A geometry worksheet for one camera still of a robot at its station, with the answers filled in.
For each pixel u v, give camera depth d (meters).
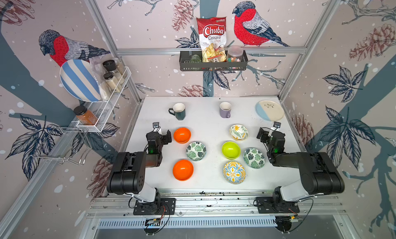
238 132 1.00
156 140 0.73
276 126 0.80
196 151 0.92
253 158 0.88
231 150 0.90
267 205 0.73
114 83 0.77
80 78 0.67
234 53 0.82
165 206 0.73
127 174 0.45
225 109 1.03
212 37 0.81
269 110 1.14
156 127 0.80
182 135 0.96
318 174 0.45
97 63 0.71
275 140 0.72
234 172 0.83
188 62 0.93
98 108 0.74
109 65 0.79
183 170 0.83
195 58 0.94
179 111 1.02
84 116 0.61
